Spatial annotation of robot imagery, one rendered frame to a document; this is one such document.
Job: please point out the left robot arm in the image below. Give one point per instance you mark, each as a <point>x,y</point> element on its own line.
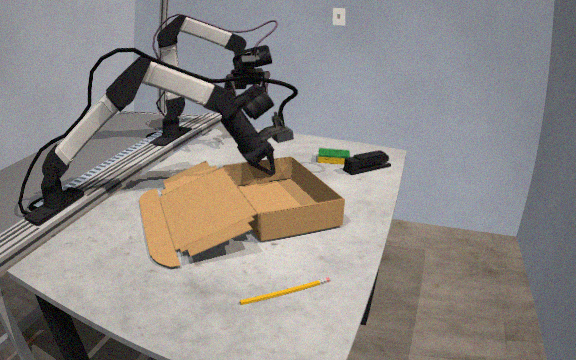
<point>168,46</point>

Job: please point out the yellow pencil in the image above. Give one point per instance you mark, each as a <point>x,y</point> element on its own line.
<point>283,292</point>

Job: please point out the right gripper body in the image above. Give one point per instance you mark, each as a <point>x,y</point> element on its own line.
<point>252,144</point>

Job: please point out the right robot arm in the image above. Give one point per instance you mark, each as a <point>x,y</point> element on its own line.
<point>254,101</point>

